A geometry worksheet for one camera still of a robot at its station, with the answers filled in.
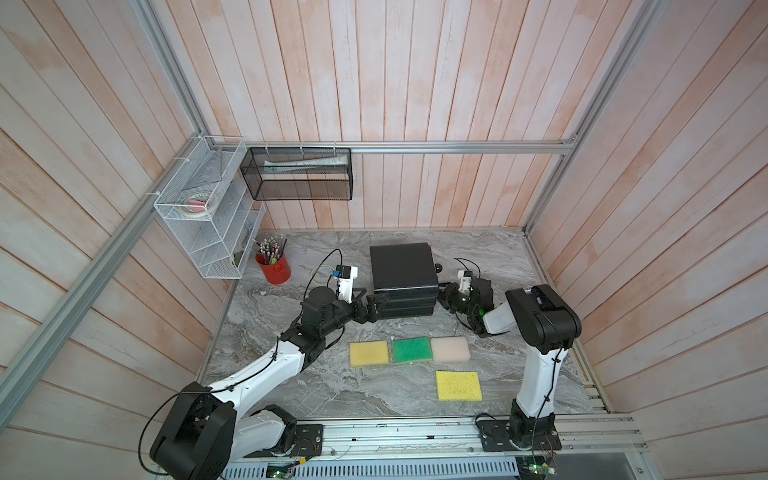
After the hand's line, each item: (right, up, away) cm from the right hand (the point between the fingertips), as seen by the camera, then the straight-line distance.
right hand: (429, 286), depth 99 cm
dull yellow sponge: (-20, -19, -13) cm, 30 cm away
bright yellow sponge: (+5, -26, -18) cm, 32 cm away
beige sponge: (+5, -18, -11) cm, 22 cm away
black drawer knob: (+1, +7, -10) cm, 12 cm away
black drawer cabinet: (-9, +5, -14) cm, 18 cm away
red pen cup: (-52, +4, 0) cm, 52 cm away
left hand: (-18, -1, -20) cm, 27 cm away
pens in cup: (-52, +12, -6) cm, 54 cm away
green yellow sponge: (-7, -18, -12) cm, 23 cm away
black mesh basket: (-46, +40, +4) cm, 61 cm away
